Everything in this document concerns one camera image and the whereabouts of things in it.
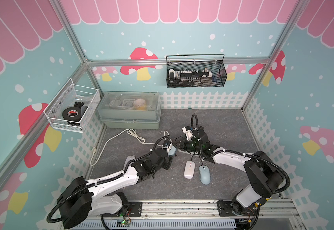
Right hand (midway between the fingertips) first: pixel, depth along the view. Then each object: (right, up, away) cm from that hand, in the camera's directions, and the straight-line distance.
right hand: (171, 144), depth 83 cm
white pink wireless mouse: (+11, -16, +4) cm, 20 cm away
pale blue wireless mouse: (+20, -18, +2) cm, 27 cm away
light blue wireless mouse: (0, -4, -2) cm, 4 cm away
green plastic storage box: (-27, +21, +15) cm, 37 cm away
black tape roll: (-50, +17, -11) cm, 54 cm away
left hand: (-2, -8, 0) cm, 8 cm away
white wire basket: (-46, +26, -5) cm, 53 cm away
